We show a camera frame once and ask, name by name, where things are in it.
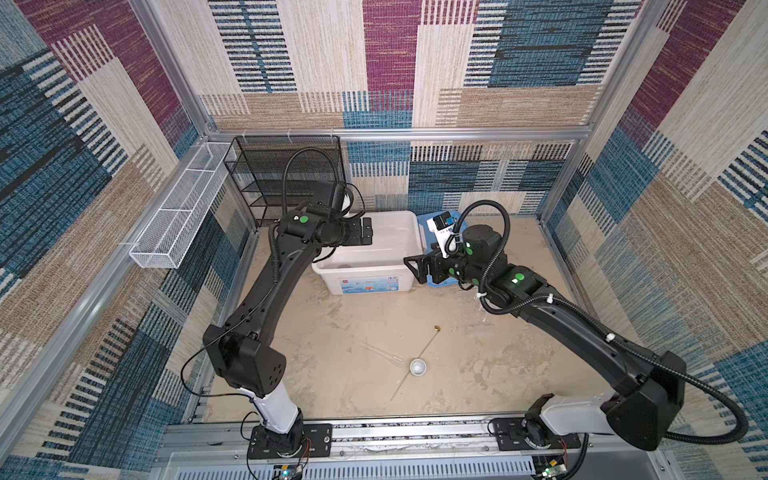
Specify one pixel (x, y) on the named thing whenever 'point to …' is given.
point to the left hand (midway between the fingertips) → (358, 227)
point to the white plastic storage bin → (378, 267)
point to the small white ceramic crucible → (418, 367)
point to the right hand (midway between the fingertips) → (420, 258)
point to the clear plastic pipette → (382, 353)
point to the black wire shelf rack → (276, 173)
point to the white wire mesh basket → (167, 239)
